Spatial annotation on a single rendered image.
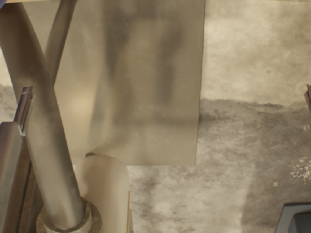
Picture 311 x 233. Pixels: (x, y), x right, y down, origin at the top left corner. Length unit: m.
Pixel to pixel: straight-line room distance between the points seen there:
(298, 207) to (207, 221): 0.22
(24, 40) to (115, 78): 0.50
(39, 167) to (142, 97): 0.53
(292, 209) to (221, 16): 0.56
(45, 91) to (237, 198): 0.82
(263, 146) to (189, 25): 0.33
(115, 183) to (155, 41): 0.28
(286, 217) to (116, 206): 0.68
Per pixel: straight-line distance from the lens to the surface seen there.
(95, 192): 0.59
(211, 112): 0.91
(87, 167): 0.62
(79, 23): 0.78
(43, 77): 0.35
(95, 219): 0.41
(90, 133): 0.94
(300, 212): 1.19
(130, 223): 0.70
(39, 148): 0.35
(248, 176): 1.06
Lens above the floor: 0.66
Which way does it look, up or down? 46 degrees down
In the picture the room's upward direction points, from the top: 180 degrees counter-clockwise
